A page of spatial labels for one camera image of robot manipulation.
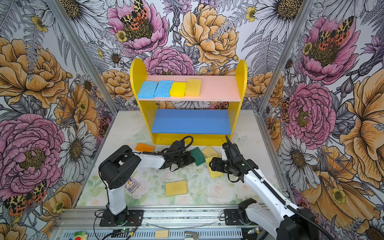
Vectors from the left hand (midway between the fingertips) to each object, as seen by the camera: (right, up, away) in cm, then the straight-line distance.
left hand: (194, 163), depth 93 cm
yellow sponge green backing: (-10, -11, -10) cm, 18 cm away
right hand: (+11, 0, -12) cm, 16 cm away
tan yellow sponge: (+9, +7, +4) cm, 12 cm away
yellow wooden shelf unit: (+9, +27, +6) cm, 30 cm away
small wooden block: (-15, -26, -24) cm, 38 cm away
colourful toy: (-52, -26, -24) cm, 63 cm away
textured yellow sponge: (+11, -4, -6) cm, 13 cm away
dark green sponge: (+2, +4, +3) cm, 5 cm away
